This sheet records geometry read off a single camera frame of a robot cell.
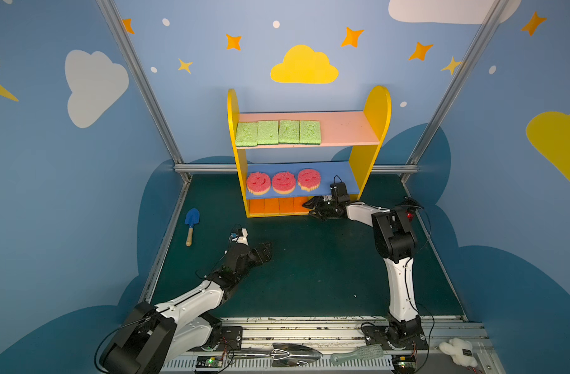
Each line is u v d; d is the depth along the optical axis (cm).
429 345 72
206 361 71
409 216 96
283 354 71
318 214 98
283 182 96
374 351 72
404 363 72
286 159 119
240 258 65
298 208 105
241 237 78
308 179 97
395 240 60
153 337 41
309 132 76
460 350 70
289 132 77
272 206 106
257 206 106
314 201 97
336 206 87
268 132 76
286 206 106
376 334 75
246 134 75
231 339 73
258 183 95
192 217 104
